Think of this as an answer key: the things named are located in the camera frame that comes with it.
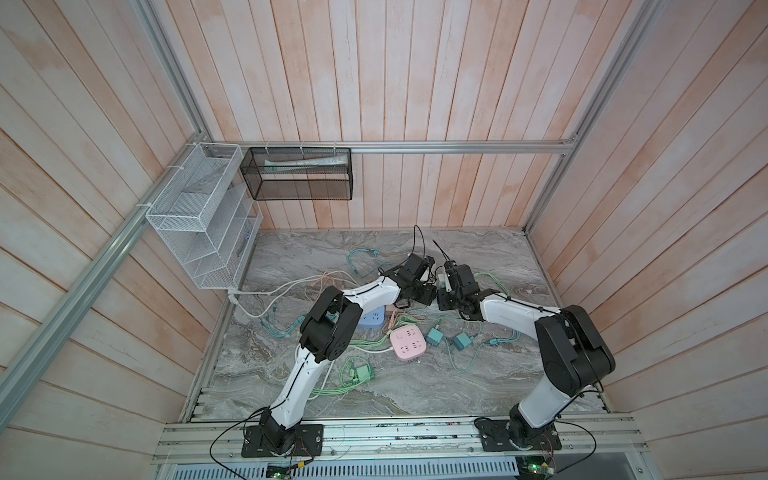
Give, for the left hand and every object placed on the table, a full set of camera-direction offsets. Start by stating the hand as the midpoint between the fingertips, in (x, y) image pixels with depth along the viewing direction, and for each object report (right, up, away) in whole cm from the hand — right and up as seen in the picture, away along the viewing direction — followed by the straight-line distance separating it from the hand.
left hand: (429, 297), depth 98 cm
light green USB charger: (-21, -19, -15) cm, 33 cm away
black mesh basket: (-45, +43, +6) cm, 63 cm away
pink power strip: (-8, -12, -10) cm, 18 cm away
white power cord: (-41, +6, +8) cm, 42 cm away
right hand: (+5, +2, -1) cm, 5 cm away
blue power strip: (-18, -6, -6) cm, 20 cm away
